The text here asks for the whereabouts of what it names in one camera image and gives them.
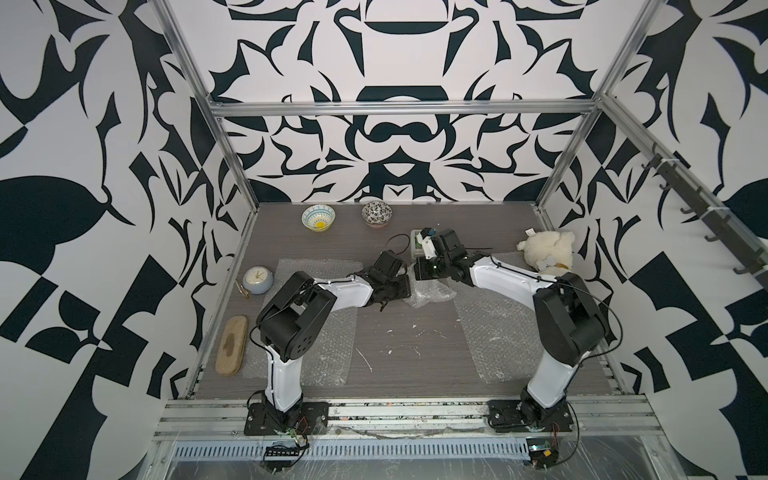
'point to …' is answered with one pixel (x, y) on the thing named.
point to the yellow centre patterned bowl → (318, 217)
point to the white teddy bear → (551, 253)
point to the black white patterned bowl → (376, 214)
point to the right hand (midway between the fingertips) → (412, 263)
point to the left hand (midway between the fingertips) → (409, 283)
